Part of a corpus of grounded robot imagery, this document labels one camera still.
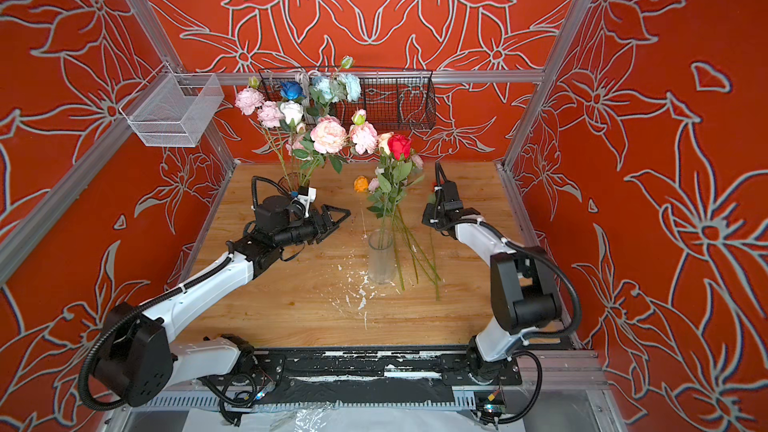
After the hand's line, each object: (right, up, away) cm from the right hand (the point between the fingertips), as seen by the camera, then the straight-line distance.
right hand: (427, 212), depth 94 cm
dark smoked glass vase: (-42, +10, -4) cm, 44 cm away
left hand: (-24, 0, -18) cm, 30 cm away
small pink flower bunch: (-16, +2, +12) cm, 20 cm away
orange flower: (-23, +9, +15) cm, 29 cm away
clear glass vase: (-15, -14, -2) cm, 21 cm away
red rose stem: (+1, -19, -4) cm, 20 cm away
